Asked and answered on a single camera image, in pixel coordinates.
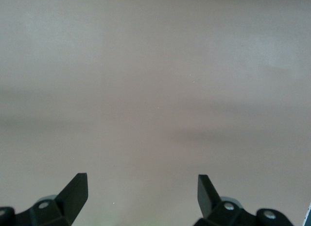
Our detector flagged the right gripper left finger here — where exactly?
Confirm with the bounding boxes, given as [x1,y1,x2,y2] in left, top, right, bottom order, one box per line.
[0,173,88,226]

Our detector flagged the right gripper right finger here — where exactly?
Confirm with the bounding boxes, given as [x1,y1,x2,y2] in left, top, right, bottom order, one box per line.
[193,174,295,226]

